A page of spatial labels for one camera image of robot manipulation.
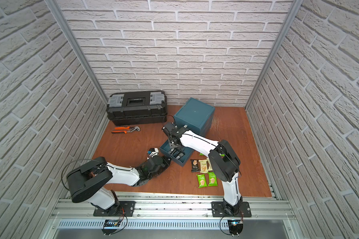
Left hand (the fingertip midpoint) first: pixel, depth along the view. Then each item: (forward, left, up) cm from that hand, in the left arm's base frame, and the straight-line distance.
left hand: (175, 157), depth 87 cm
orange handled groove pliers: (+23, +33, -3) cm, 40 cm away
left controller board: (-31, +32, -9) cm, 45 cm away
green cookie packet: (-13, -16, -4) cm, 20 cm away
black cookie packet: (+3, -3, -3) cm, 5 cm away
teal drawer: (+7, +7, -3) cm, 10 cm away
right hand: (+10, -2, +2) cm, 10 cm away
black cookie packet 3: (-4, -12, -4) cm, 13 cm away
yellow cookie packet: (-5, -17, -3) cm, 18 cm away
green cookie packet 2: (-12, -22, -4) cm, 25 cm away
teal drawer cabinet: (+18, -13, +17) cm, 28 cm away
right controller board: (-34, -30, -5) cm, 46 cm away
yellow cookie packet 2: (-5, -21, -3) cm, 22 cm away
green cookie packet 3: (+4, -17, -3) cm, 17 cm away
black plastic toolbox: (+31, +26, +11) cm, 42 cm away
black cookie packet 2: (+6, +2, -2) cm, 7 cm away
